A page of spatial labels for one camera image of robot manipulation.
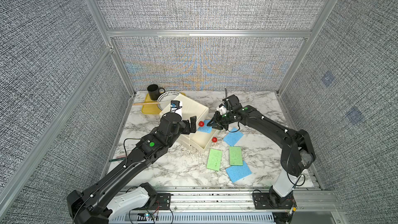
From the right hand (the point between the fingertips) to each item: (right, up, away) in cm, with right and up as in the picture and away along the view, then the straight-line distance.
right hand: (207, 121), depth 82 cm
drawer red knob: (+4, -10, +1) cm, 11 cm away
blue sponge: (-1, -4, +1) cm, 4 cm away
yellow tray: (-36, +6, +25) cm, 45 cm away
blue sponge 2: (+17, -12, +13) cm, 24 cm away
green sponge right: (+16, -20, +4) cm, 26 cm away
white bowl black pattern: (-28, +14, +33) cm, 46 cm away
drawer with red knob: (-3, -1, -2) cm, 4 cm away
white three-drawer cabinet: (-1, -7, +5) cm, 9 cm away
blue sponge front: (+15, -27, 0) cm, 31 cm away
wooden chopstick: (-41, +10, +24) cm, 49 cm away
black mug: (-35, +18, +28) cm, 49 cm away
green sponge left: (+4, -22, +3) cm, 22 cm away
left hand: (-8, +4, -11) cm, 14 cm away
